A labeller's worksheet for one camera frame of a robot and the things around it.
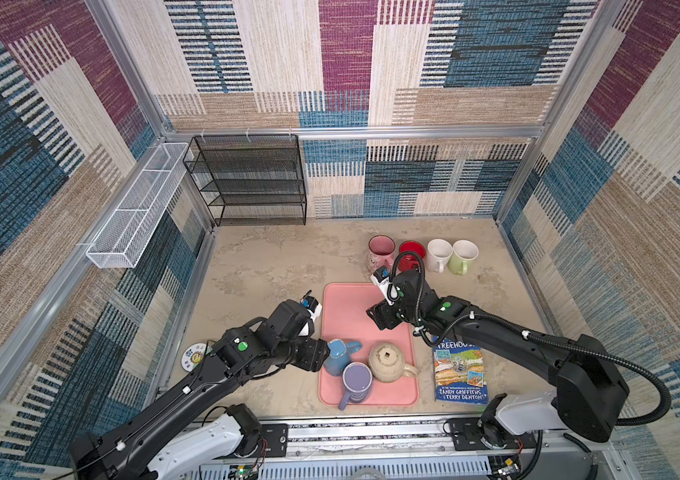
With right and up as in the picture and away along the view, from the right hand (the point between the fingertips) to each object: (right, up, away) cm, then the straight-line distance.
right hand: (381, 308), depth 84 cm
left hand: (-16, -6, -12) cm, 21 cm away
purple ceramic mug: (-7, -16, -9) cm, 20 cm away
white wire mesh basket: (-62, +19, -12) cm, 66 cm away
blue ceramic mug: (-11, -10, -7) cm, 17 cm away
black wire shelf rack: (-44, +41, +25) cm, 65 cm away
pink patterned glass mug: (+1, +15, +13) cm, 20 cm away
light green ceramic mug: (+30, +15, +18) cm, 38 cm away
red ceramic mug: (+12, +12, +20) cm, 26 cm away
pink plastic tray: (-10, -2, +13) cm, 17 cm away
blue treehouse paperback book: (+21, -17, -2) cm, 27 cm away
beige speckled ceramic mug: (+1, -13, -6) cm, 14 cm away
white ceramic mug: (+21, +15, +16) cm, 30 cm away
